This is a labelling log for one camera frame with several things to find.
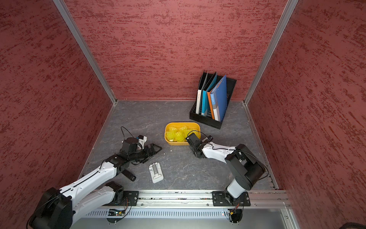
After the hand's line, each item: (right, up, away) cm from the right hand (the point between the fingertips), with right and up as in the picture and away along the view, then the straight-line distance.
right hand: (194, 150), depth 93 cm
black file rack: (+27, +47, +9) cm, 55 cm away
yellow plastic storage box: (0, +15, +7) cm, 16 cm away
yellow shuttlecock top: (-16, +12, 0) cm, 19 cm away
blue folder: (+17, +36, -2) cm, 40 cm away
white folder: (+3, +38, -5) cm, 38 cm away
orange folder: (+10, +33, -5) cm, 35 cm away
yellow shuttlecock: (-9, +11, 0) cm, 14 cm away
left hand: (-22, 0, -11) cm, 25 cm away
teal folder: (+6, +36, -4) cm, 37 cm away
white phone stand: (-23, -10, -11) cm, 27 cm away
